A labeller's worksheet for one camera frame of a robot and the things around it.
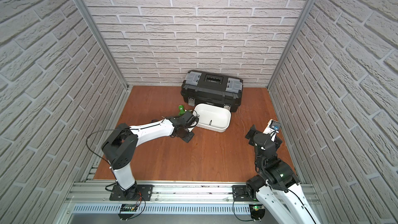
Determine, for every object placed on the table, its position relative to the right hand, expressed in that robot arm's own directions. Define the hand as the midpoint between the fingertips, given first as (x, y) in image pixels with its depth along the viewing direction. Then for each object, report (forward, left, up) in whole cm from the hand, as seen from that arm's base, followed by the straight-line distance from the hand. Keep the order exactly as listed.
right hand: (263, 129), depth 69 cm
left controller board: (-25, +67, -27) cm, 76 cm away
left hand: (+11, +35, -21) cm, 42 cm away
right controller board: (-29, +5, -25) cm, 39 cm away
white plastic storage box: (+23, +22, -22) cm, 38 cm away
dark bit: (+20, +22, -23) cm, 38 cm away
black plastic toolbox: (+35, +25, -6) cm, 44 cm away
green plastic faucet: (+32, +42, -21) cm, 57 cm away
